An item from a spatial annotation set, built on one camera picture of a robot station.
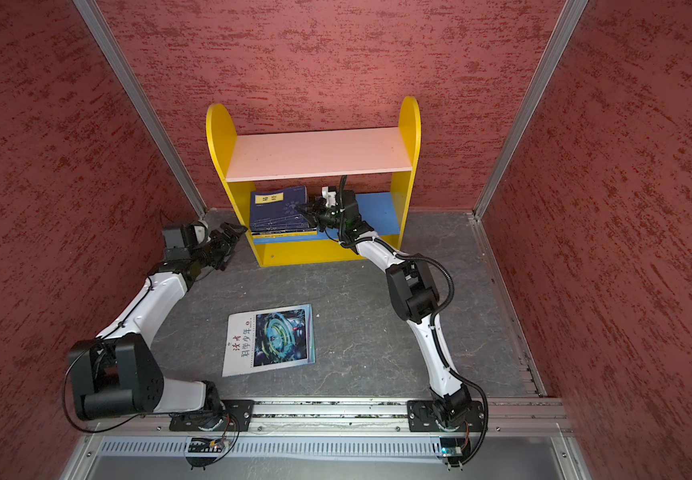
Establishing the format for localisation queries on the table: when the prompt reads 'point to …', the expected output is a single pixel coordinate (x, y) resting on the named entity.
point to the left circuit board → (205, 445)
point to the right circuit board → (449, 447)
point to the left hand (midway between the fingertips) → (244, 242)
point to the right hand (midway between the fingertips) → (291, 211)
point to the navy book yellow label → (276, 212)
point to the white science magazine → (269, 340)
